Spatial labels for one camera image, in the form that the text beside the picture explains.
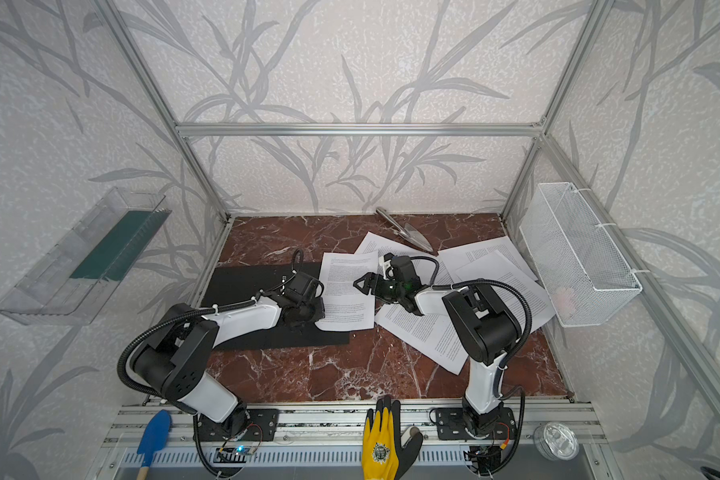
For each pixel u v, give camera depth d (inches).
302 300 29.1
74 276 25.3
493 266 41.5
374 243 44.1
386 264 35.3
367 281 33.8
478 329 19.9
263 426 28.6
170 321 17.9
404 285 30.3
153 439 28.5
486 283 21.4
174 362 17.7
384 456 26.7
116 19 28.3
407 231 45.6
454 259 43.1
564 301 28.0
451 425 28.5
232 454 28.4
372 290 33.3
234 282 40.2
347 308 37.1
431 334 35.1
